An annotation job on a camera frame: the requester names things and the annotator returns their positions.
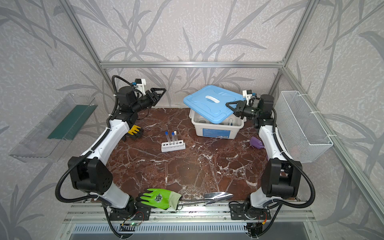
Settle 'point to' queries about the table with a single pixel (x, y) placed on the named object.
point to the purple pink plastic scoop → (257, 143)
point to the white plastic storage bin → (229, 129)
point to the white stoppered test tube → (176, 138)
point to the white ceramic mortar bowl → (202, 121)
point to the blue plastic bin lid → (210, 102)
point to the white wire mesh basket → (302, 133)
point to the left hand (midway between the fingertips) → (166, 88)
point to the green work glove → (162, 198)
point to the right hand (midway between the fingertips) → (226, 102)
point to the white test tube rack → (166, 146)
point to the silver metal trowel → (209, 198)
